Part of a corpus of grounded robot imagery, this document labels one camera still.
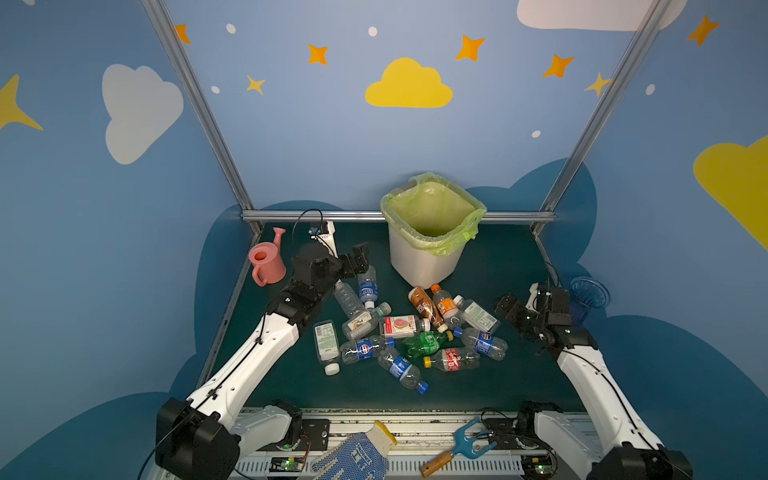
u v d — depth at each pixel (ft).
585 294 2.73
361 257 2.22
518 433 2.40
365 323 2.91
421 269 3.05
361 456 2.33
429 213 3.44
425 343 2.89
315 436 2.44
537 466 2.34
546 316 2.05
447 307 3.04
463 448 2.39
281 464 2.33
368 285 3.22
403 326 2.92
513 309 2.42
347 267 2.19
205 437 1.22
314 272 1.80
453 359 2.69
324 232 2.10
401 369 2.62
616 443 1.35
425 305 3.05
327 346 2.82
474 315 3.05
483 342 2.82
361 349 2.75
